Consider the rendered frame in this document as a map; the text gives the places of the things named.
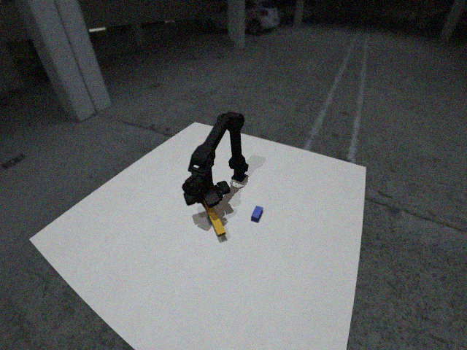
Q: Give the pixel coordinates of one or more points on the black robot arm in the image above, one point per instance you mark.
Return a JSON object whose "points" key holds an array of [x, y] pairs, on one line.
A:
{"points": [[204, 155]]}

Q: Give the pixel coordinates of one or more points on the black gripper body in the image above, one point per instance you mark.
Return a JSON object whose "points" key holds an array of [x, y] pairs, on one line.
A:
{"points": [[223, 186]]}

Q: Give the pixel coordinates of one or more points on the blue rectangular block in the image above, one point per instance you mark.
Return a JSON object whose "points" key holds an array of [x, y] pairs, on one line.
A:
{"points": [[257, 214]]}

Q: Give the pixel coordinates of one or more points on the yellow bar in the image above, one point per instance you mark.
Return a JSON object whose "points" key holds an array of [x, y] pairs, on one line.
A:
{"points": [[217, 225]]}

